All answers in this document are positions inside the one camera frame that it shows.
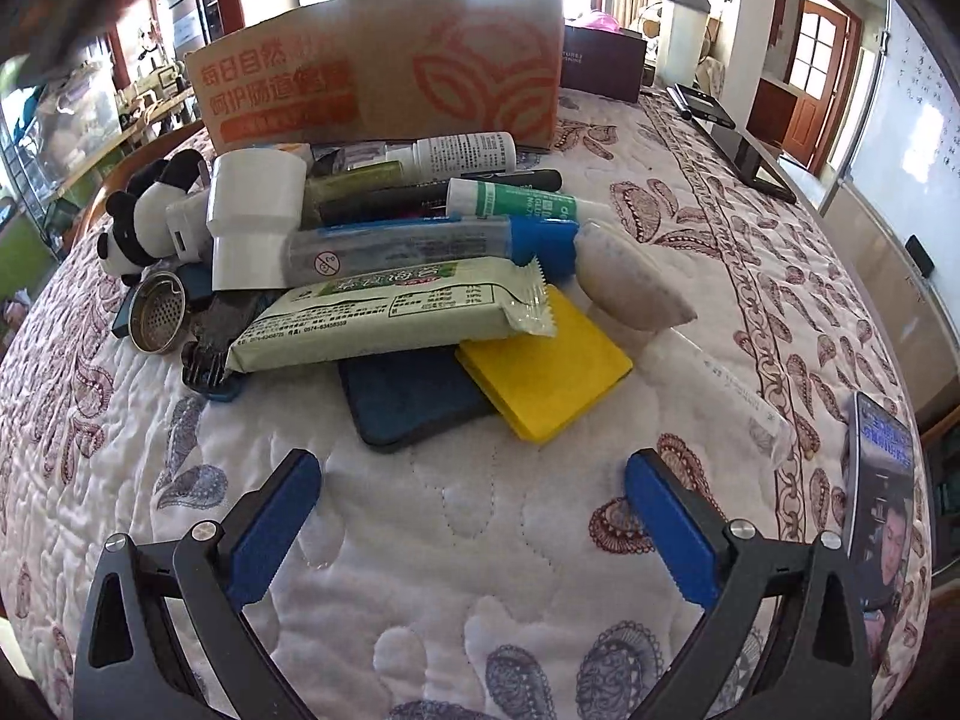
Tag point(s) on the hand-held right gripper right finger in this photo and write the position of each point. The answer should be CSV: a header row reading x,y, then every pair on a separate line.
x,y
671,525

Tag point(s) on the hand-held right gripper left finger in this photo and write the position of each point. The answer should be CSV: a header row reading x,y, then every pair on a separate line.
x,y
274,525

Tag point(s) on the black and blue hair trimmer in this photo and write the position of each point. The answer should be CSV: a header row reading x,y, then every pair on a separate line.
x,y
206,360

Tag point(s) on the dark blue sponge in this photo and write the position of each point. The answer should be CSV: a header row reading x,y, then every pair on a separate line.
x,y
412,405

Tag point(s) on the yellow sponge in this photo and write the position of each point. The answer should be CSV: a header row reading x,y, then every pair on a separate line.
x,y
547,367

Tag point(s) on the panda plush toy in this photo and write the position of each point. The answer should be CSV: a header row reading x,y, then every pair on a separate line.
x,y
150,217

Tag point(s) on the pale green snack packet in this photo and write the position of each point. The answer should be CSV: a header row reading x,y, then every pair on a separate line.
x,y
375,307

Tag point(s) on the round metal strainer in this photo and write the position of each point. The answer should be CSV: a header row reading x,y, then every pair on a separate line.
x,y
154,311

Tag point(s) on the speckled grey oval pouch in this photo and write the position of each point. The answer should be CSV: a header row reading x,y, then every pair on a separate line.
x,y
630,277

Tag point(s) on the small white charger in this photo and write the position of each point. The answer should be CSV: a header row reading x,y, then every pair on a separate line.
x,y
187,229

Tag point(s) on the dark blue case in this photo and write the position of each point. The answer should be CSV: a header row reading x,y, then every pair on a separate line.
x,y
196,285

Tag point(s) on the white plastic pipe fitting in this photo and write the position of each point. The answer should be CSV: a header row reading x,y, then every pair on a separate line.
x,y
251,217

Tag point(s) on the clear bottle with blue cap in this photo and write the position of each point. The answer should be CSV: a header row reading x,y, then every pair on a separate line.
x,y
390,251

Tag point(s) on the printed cardboard box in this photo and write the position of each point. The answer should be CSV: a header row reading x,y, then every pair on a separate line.
x,y
375,52

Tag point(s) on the clear packet with black tool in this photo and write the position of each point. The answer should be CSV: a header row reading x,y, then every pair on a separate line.
x,y
352,157

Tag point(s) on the olive green pouch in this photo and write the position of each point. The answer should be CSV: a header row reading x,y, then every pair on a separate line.
x,y
352,184

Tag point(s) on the green and white glue tube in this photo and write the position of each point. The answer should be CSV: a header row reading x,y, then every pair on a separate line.
x,y
510,199

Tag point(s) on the black marker pen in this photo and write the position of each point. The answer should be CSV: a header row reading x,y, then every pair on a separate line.
x,y
525,180

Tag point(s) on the white spray bottle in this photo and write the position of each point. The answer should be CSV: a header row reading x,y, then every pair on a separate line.
x,y
465,151

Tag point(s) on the curved wooden chair back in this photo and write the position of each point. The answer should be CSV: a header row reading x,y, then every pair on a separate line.
x,y
97,195

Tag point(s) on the paisley quilted blanket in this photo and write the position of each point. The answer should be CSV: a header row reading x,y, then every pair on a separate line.
x,y
480,540

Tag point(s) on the smartphone with lit screen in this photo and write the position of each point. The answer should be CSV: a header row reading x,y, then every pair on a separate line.
x,y
885,510

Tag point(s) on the black whiteboard eraser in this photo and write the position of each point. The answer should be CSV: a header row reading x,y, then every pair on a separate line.
x,y
921,256

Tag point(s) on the black tablet on stand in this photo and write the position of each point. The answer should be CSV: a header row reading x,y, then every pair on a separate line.
x,y
742,150

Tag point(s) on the brown wooden cabinet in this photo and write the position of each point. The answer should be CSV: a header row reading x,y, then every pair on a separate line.
x,y
771,116

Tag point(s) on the flat black phone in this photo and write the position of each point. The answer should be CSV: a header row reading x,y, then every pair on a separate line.
x,y
701,101

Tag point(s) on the whiteboard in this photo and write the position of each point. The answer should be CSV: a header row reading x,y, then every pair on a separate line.
x,y
900,127

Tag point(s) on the dark brown gift box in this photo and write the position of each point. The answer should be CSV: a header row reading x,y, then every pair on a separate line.
x,y
604,64

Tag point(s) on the wooden door with glass panes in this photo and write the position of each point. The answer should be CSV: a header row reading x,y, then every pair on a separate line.
x,y
814,75

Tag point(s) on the white bin with grey lid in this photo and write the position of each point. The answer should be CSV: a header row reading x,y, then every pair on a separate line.
x,y
682,37

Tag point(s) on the round electric fan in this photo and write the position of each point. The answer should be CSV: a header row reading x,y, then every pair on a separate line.
x,y
651,21

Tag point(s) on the pink plastic bag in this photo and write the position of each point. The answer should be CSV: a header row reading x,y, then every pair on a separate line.
x,y
600,20

